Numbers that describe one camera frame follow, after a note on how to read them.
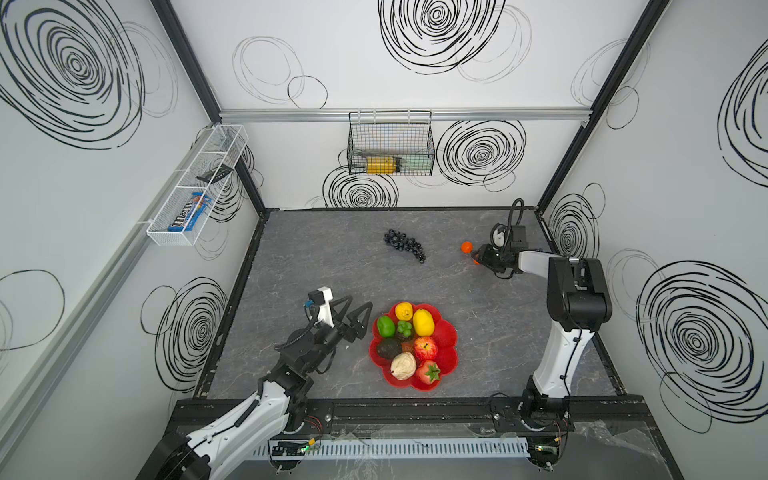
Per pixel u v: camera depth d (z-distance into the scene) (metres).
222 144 0.92
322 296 0.68
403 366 0.75
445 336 0.85
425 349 0.79
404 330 0.83
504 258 0.79
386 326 0.83
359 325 0.68
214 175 0.75
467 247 1.05
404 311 0.85
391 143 0.99
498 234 0.96
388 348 0.79
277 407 0.56
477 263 0.96
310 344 0.60
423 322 0.84
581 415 0.77
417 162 0.87
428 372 0.75
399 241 1.05
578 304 0.55
